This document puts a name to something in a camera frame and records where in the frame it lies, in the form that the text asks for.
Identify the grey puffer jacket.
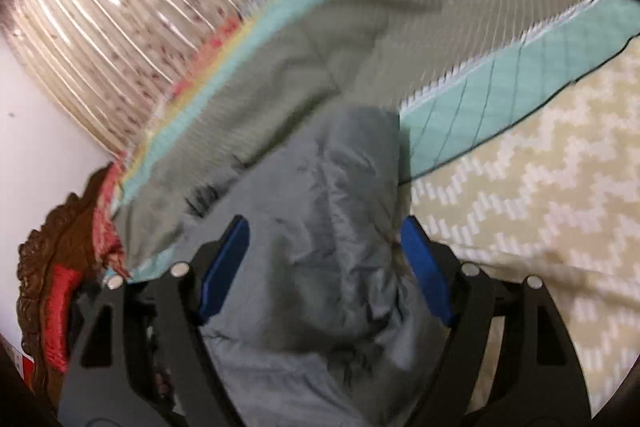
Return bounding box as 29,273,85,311
175,106,446,426

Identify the striped patterned bedspread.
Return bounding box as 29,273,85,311
106,0,640,417

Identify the carved wooden headboard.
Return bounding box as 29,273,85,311
16,167,108,412

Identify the red pillow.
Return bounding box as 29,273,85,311
43,263,84,374

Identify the red floral quilt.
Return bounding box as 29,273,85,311
92,158,130,280

